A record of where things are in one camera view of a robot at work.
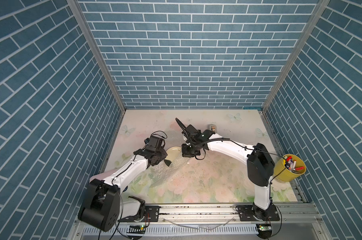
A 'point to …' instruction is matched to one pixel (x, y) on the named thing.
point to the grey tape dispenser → (212, 127)
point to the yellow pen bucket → (288, 168)
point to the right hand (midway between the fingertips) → (183, 156)
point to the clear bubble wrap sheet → (160, 173)
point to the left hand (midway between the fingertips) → (168, 154)
